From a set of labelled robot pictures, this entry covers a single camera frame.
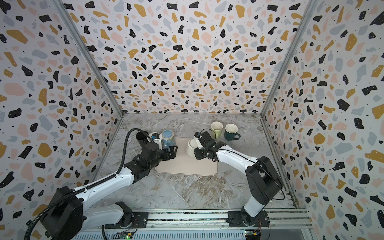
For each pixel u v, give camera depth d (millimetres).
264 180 458
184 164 983
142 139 965
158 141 745
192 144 890
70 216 394
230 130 1026
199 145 752
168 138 926
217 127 1036
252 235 716
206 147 687
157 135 734
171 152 752
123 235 702
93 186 463
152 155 639
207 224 731
